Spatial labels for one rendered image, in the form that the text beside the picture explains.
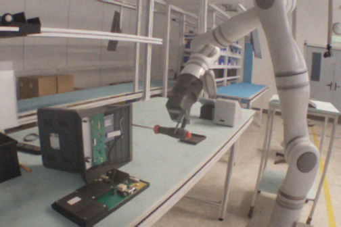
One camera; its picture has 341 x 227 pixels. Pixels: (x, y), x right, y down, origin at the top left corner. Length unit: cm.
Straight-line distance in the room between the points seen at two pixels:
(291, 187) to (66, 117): 67
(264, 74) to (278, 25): 650
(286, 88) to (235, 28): 23
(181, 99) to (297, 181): 38
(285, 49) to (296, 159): 28
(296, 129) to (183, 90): 33
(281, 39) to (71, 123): 62
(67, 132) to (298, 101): 65
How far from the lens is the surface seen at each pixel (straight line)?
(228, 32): 73
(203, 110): 154
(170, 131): 61
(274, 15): 61
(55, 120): 78
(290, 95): 62
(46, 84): 424
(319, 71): 715
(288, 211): 73
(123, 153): 87
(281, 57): 61
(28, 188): 76
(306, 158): 66
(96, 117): 72
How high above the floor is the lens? 136
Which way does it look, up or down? 13 degrees down
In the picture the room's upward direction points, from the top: 2 degrees clockwise
